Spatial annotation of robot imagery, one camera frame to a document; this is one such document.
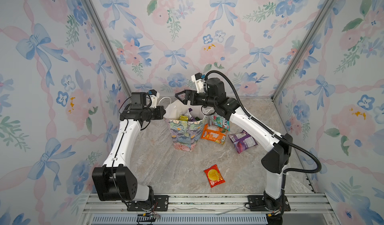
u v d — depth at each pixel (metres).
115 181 0.40
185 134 0.80
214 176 0.82
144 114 0.65
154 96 0.71
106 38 0.86
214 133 0.97
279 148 0.47
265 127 0.50
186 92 0.63
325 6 0.73
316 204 0.75
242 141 0.92
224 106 0.57
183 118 0.90
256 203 0.73
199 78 0.65
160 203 0.74
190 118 0.86
